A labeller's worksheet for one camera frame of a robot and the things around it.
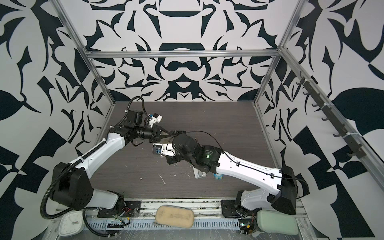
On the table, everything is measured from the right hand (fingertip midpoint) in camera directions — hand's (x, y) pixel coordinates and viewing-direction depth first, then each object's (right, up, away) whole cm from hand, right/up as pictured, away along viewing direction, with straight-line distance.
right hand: (170, 138), depth 68 cm
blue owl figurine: (+24, -23, +15) cm, 37 cm away
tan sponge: (+2, -35, +1) cm, 35 cm away
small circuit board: (+35, -41, +3) cm, 54 cm away
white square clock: (-44, -38, -1) cm, 58 cm away
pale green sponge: (+47, -38, +1) cm, 61 cm away
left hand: (0, +1, +7) cm, 7 cm away
